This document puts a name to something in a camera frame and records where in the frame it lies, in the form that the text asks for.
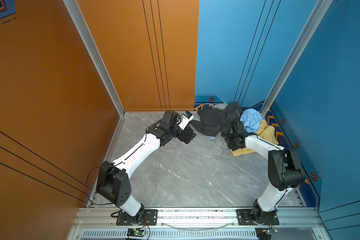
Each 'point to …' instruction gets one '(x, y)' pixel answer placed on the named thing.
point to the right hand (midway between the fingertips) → (223, 140)
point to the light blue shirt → (251, 118)
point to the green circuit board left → (135, 232)
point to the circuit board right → (265, 233)
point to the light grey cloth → (220, 138)
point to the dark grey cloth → (211, 121)
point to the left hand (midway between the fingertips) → (189, 128)
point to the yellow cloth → (265, 132)
